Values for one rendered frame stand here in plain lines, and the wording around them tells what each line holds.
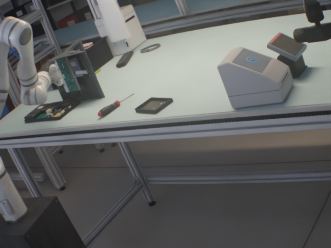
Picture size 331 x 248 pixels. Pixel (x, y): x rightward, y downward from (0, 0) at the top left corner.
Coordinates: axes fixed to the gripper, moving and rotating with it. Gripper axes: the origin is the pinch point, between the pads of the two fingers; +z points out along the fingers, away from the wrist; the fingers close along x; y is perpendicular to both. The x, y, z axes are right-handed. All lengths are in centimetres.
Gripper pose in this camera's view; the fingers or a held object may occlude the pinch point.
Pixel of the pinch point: (57, 64)
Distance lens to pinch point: 224.6
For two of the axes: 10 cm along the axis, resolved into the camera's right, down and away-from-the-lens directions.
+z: -0.1, -4.0, 9.1
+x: 3.6, 8.5, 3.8
